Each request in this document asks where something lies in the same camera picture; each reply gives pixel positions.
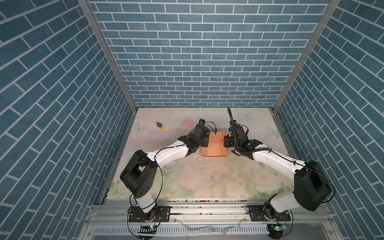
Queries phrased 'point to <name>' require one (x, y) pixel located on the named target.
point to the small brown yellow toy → (160, 125)
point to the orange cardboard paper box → (215, 147)
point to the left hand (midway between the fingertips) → (205, 136)
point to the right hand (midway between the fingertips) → (225, 135)
